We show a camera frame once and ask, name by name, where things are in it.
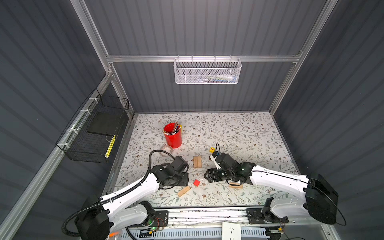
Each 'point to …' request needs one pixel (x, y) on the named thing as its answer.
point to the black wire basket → (88, 136)
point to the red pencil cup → (173, 133)
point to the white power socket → (231, 231)
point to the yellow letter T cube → (212, 150)
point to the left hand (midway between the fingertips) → (185, 179)
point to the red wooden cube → (196, 182)
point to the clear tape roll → (166, 148)
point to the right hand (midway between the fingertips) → (210, 176)
